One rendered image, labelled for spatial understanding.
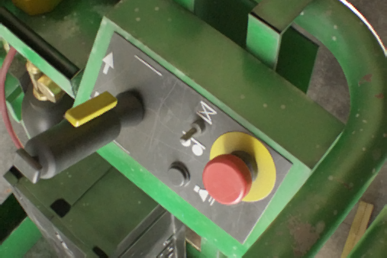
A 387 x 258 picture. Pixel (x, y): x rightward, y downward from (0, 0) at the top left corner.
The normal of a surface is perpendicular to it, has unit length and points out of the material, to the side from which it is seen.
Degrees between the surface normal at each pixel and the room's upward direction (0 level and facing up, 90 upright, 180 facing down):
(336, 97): 0
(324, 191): 9
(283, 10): 0
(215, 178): 58
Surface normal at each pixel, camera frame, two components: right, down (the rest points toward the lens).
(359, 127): -0.41, -0.60
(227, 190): -0.56, 0.34
